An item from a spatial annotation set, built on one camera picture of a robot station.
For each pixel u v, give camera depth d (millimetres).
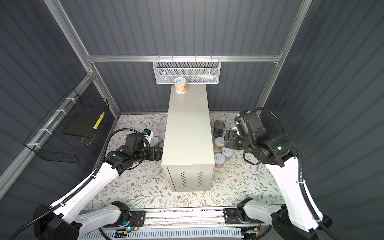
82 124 754
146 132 693
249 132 422
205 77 912
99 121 794
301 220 344
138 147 601
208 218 752
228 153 912
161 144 957
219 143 646
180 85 793
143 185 847
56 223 373
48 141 641
